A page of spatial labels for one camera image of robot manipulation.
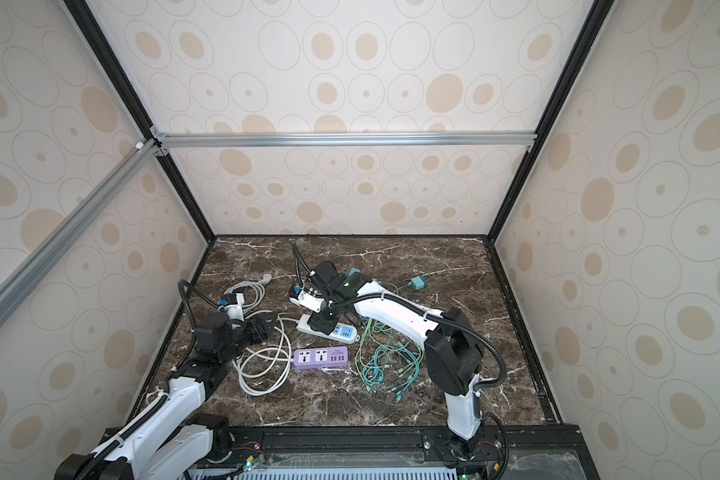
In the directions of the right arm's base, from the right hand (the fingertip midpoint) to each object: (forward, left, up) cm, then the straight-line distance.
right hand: (320, 316), depth 84 cm
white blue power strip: (-1, -6, -8) cm, 10 cm away
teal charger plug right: (+18, -31, -10) cm, 37 cm away
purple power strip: (-9, 0, -9) cm, 12 cm away
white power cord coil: (-12, +17, -11) cm, 23 cm away
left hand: (0, +12, +2) cm, 12 cm away
